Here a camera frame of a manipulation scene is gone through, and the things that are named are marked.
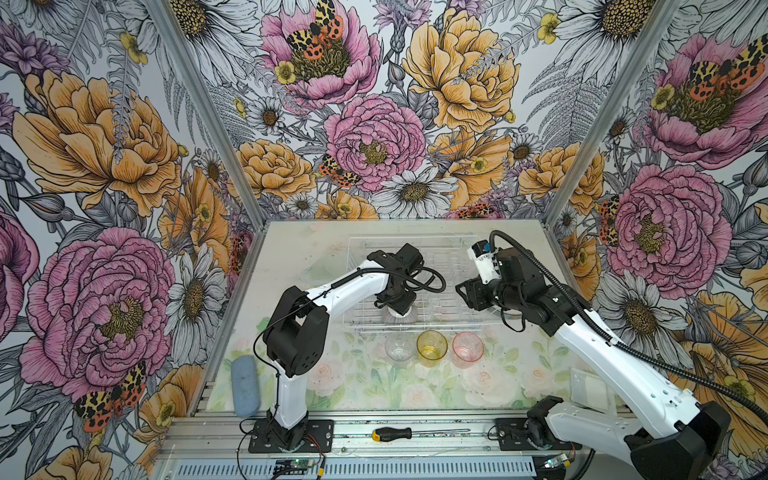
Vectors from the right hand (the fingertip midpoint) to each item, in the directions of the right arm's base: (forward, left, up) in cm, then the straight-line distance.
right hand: (468, 294), depth 75 cm
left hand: (+4, +18, -14) cm, 23 cm away
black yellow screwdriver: (-26, +18, -20) cm, 38 cm away
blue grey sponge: (-15, +58, -18) cm, 62 cm away
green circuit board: (-31, +43, -22) cm, 57 cm away
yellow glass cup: (-5, +8, -20) cm, 22 cm away
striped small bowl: (+3, +19, -15) cm, 24 cm away
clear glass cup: (-4, +17, -22) cm, 28 cm away
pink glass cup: (-5, -2, -21) cm, 22 cm away
